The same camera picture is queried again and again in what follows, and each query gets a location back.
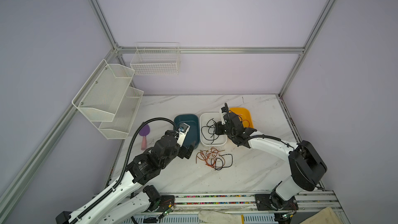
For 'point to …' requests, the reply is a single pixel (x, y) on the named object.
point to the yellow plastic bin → (244, 115)
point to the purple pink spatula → (144, 131)
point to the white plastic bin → (208, 137)
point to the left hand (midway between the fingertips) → (184, 138)
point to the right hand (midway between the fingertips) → (214, 123)
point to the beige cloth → (325, 216)
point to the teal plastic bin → (193, 133)
